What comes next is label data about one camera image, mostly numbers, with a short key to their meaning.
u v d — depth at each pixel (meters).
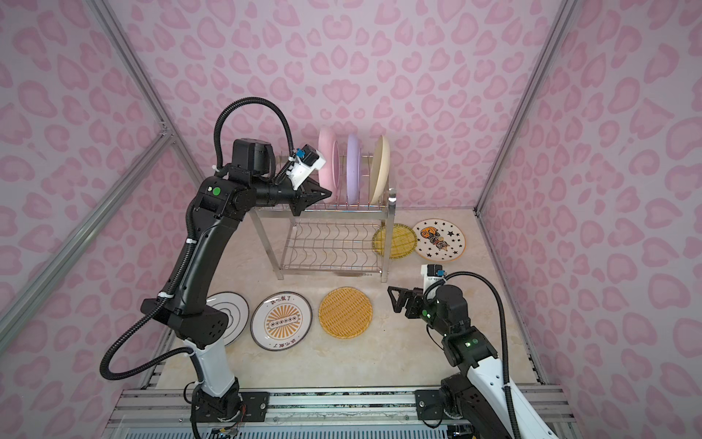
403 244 1.06
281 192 0.56
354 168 0.68
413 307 0.67
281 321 0.88
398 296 0.68
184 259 0.45
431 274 0.68
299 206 0.60
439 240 1.10
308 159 0.54
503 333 0.56
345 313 0.90
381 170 0.67
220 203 0.46
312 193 0.58
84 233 0.63
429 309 0.65
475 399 0.60
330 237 1.07
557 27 0.72
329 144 0.62
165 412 0.74
